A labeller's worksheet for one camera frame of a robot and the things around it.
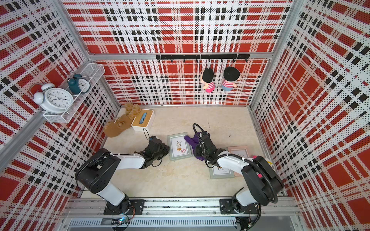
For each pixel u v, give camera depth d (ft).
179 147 3.15
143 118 3.54
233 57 2.91
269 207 2.46
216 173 2.76
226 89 3.27
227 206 2.41
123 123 3.17
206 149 2.25
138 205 2.41
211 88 3.26
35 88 1.94
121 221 2.28
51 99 2.01
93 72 2.92
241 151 3.06
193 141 3.06
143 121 3.43
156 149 2.49
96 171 1.52
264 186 1.41
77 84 2.34
